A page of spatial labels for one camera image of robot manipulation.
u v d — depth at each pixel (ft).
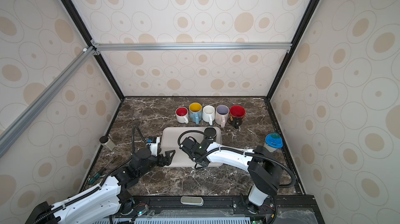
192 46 2.94
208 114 3.38
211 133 2.96
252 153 1.53
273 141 2.81
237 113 3.36
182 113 3.43
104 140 2.80
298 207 2.49
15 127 1.73
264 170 1.43
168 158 2.39
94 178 2.63
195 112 3.25
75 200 1.51
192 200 2.36
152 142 2.30
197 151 1.97
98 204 1.66
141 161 1.95
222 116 3.18
